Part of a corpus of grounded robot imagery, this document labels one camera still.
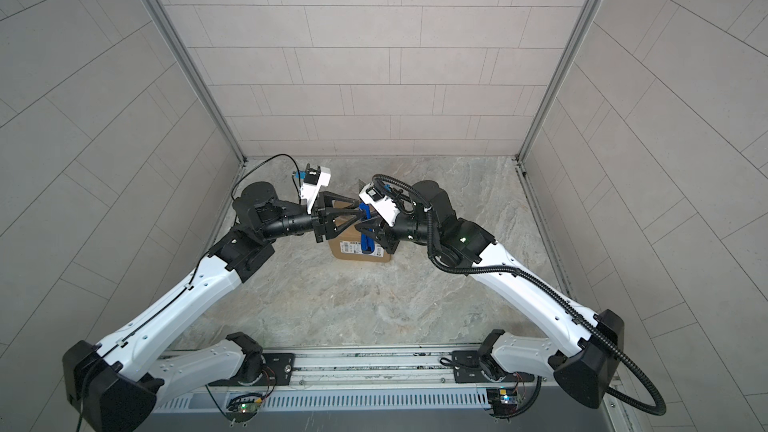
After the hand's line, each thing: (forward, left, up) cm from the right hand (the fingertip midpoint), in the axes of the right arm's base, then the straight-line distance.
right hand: (359, 228), depth 63 cm
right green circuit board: (-29, -30, -31) cm, 52 cm away
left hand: (0, -1, +4) cm, 5 cm away
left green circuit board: (-27, +28, -27) cm, 47 cm away
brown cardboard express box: (+7, +4, -20) cm, 22 cm away
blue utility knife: (-1, -1, -3) cm, 4 cm away
